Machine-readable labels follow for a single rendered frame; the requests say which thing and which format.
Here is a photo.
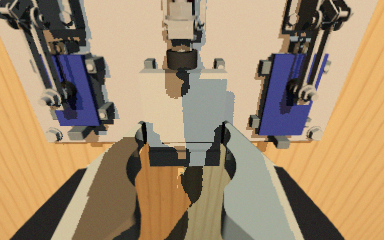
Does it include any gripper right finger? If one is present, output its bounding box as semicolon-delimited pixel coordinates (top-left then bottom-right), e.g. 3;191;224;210
221;120;345;240

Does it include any beige fixture plate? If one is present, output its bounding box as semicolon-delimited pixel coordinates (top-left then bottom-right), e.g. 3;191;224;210
0;0;378;143

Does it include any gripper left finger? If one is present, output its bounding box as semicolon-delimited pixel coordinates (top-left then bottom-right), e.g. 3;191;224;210
9;121;147;240

